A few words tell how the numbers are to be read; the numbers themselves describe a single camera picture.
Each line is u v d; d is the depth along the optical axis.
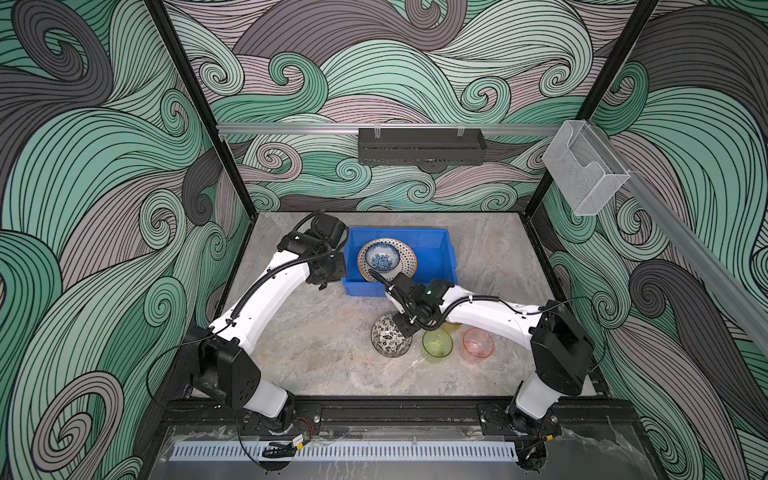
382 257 1.01
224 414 0.74
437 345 0.86
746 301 0.51
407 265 1.00
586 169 0.78
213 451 0.70
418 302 0.63
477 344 0.85
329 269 0.65
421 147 0.97
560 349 0.44
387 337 0.85
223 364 0.40
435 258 1.06
